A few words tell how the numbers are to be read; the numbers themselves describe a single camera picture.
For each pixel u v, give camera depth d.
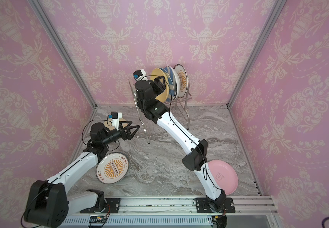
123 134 0.70
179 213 0.72
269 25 0.74
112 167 0.87
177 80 0.74
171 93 0.76
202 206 0.73
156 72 0.83
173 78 0.74
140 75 0.62
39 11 0.71
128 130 0.69
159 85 0.63
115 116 0.69
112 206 0.74
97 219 0.73
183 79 0.81
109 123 0.69
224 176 0.83
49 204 0.41
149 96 0.56
